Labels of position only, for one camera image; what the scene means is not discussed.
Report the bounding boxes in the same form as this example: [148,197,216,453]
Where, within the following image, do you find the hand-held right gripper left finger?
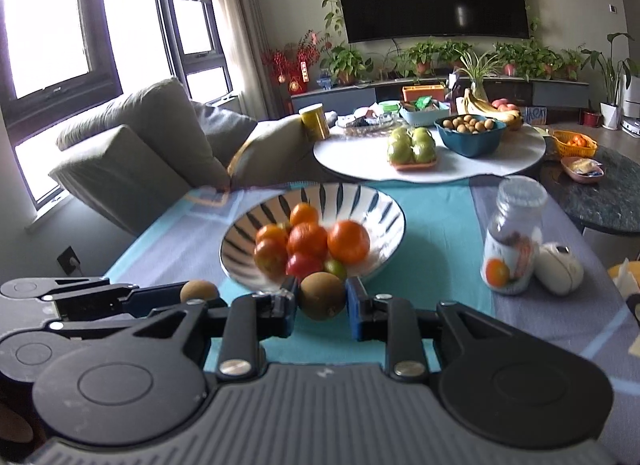
[116,276,302,380]

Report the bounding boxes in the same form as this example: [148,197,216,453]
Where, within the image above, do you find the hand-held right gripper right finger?
[345,275,587,380]

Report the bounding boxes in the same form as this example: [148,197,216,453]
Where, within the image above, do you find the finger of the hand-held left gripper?
[42,277,142,307]
[49,282,190,342]

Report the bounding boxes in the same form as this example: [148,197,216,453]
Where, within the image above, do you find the brown kiwi fruit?
[179,279,220,304]
[299,272,348,322]

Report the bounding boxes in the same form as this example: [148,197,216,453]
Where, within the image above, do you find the red tomato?
[285,253,325,280]

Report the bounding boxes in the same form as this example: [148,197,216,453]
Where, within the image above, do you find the orange tangerine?
[286,222,329,260]
[289,202,320,227]
[253,239,289,280]
[327,220,371,266]
[255,224,290,249]

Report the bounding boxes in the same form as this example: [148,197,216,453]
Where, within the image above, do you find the striped white ceramic bowl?
[219,182,407,292]

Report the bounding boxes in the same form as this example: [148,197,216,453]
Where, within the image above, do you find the person's left hand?
[0,407,34,447]

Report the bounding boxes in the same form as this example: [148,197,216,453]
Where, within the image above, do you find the blue patterned tablecloth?
[102,179,640,461]

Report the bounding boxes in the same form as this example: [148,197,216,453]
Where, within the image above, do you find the white round table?
[312,116,547,183]

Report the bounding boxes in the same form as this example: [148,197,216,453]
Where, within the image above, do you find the grey sofa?
[48,77,321,237]

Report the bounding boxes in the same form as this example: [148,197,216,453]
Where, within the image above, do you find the orange apple tray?
[387,160,439,172]

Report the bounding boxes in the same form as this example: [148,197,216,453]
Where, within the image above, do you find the beige pillow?
[227,114,314,189]

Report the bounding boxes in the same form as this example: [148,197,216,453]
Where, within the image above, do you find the clear jar with orange label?
[480,176,549,296]

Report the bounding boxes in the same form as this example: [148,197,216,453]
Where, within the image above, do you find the glass plate of snacks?
[337,112,401,136]

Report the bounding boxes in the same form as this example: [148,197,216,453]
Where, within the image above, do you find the yellow tin can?
[298,103,331,142]

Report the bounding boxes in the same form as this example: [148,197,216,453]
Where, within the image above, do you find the grey cushion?
[192,100,259,167]

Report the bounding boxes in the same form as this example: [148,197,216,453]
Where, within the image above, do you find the teal bowl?
[433,115,509,159]

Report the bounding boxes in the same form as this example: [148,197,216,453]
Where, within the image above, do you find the light teal container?
[398,100,451,127]

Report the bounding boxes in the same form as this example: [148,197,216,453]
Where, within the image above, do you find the white oval device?
[534,241,585,295]

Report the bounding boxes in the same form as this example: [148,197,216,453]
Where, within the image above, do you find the dark television cabinet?
[289,76,591,122]

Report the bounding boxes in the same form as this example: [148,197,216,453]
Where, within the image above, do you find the pile of brown longans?
[442,114,497,135]

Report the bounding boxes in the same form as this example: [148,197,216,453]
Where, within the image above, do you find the orange plastic box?
[401,84,446,102]

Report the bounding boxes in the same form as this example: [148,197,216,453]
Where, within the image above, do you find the bunch of yellow bananas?
[462,88,522,127]

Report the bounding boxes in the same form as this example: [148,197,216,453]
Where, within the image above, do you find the potted green plant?
[327,44,374,86]
[559,47,587,81]
[522,42,564,80]
[402,40,444,77]
[439,40,474,71]
[492,42,527,77]

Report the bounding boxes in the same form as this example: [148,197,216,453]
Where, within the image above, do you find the red berry decoration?
[260,30,334,94]

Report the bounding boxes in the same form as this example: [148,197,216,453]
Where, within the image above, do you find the spider plant in vase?
[451,50,504,104]

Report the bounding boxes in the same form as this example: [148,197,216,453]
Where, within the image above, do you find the orange mesh basket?
[552,130,599,160]

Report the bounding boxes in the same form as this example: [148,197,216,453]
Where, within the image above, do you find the pink dish with packets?
[559,156,605,184]

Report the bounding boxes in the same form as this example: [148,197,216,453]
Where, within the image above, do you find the dark marble round table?
[538,144,640,237]

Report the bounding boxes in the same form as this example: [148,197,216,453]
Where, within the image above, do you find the large black framed window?
[0,0,124,218]

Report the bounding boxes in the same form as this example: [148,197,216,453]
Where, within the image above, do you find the beige curtain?
[202,0,282,122]

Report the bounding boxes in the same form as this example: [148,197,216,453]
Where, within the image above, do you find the narrow black framed window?
[149,0,234,102]

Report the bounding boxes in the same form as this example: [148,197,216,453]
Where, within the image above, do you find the tall plant in white pot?
[581,32,637,131]

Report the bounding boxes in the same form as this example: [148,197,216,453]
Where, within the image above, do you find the white robot vacuum dock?
[620,74,640,119]

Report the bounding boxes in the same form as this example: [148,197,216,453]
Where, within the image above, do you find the black wall socket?
[56,244,84,275]

